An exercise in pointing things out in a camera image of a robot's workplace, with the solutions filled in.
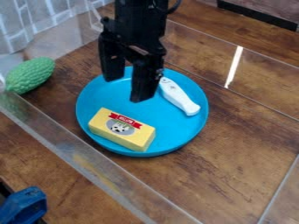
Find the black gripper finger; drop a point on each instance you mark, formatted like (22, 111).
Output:
(149, 68)
(111, 57)

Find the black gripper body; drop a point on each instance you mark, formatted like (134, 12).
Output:
(138, 26)

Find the blue round tray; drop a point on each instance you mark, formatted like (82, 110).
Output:
(175, 128)

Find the grey patterned curtain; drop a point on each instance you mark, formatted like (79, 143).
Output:
(27, 17)

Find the yellow butter block toy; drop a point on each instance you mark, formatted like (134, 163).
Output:
(123, 130)

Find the green bumpy gourd toy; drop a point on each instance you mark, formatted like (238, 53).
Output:
(30, 75)

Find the clear acrylic front barrier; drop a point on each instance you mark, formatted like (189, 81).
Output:
(147, 204)

